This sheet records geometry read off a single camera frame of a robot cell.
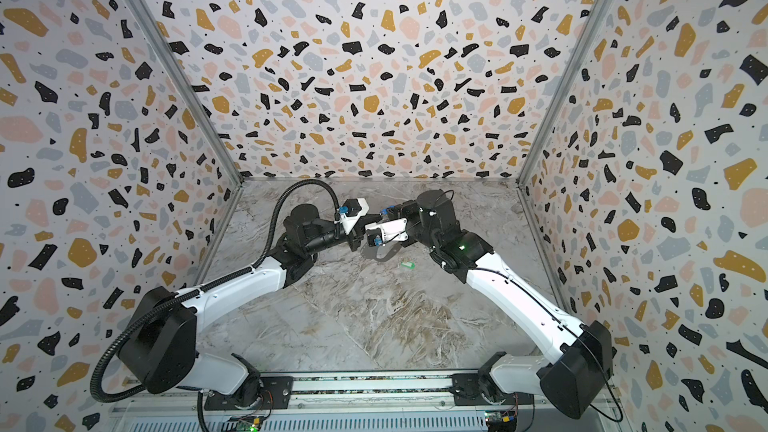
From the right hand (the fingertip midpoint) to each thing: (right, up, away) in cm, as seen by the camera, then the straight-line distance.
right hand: (393, 196), depth 71 cm
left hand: (-3, -4, +2) cm, 5 cm away
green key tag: (+4, -22, +26) cm, 34 cm away
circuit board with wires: (-34, -53, -1) cm, 63 cm away
